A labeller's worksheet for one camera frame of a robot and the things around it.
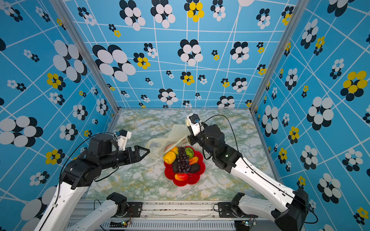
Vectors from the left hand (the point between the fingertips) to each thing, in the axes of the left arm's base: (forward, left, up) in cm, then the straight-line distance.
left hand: (145, 152), depth 64 cm
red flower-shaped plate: (-3, -22, -25) cm, 34 cm away
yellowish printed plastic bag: (+13, -13, -7) cm, 20 cm away
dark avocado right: (+2, -23, -22) cm, 32 cm away
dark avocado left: (+3, -12, -23) cm, 26 cm away
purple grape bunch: (+5, -16, -20) cm, 26 cm away
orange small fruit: (+7, -22, -24) cm, 33 cm away
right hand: (+12, -20, +6) cm, 24 cm away
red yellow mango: (-3, -15, -24) cm, 28 cm away
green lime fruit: (+11, -20, -20) cm, 31 cm away
